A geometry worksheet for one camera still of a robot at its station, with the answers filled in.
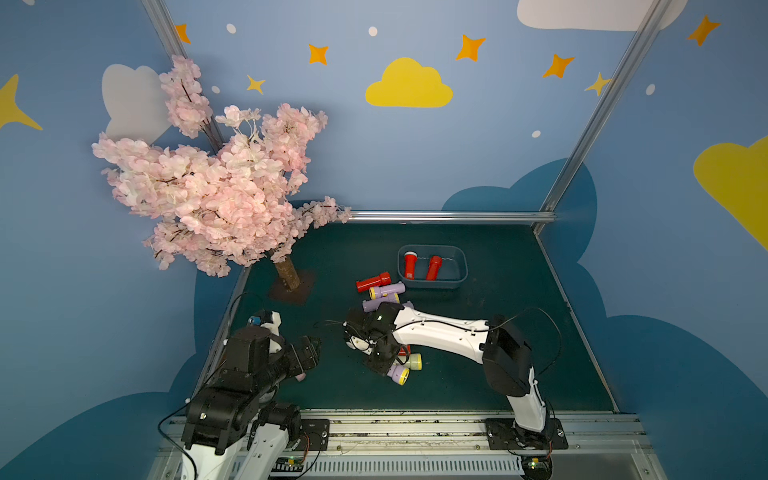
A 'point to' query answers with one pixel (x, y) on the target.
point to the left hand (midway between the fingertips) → (305, 342)
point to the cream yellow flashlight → (414, 362)
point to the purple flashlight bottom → (398, 374)
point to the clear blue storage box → (453, 271)
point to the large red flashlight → (436, 263)
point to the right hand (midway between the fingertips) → (384, 359)
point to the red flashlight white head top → (409, 265)
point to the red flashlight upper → (384, 278)
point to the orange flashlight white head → (402, 351)
